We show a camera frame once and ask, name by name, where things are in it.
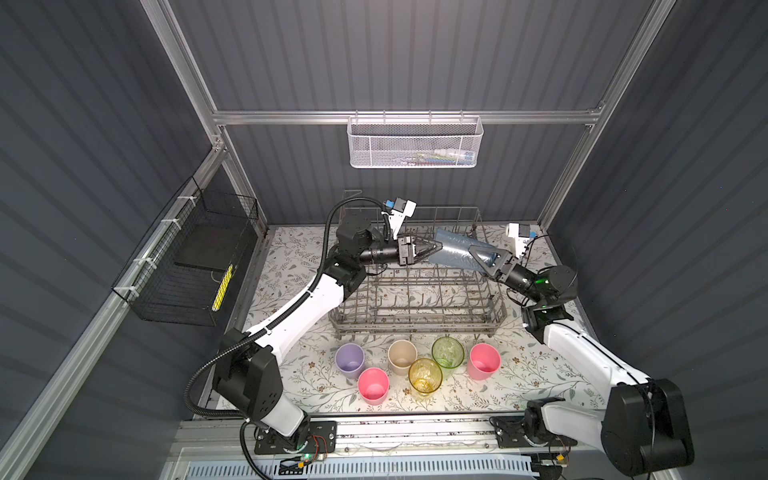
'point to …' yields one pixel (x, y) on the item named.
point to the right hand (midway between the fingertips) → (470, 259)
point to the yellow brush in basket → (223, 288)
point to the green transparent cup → (448, 352)
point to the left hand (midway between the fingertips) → (441, 246)
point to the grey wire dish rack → (421, 298)
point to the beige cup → (401, 354)
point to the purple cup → (350, 360)
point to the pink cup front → (374, 386)
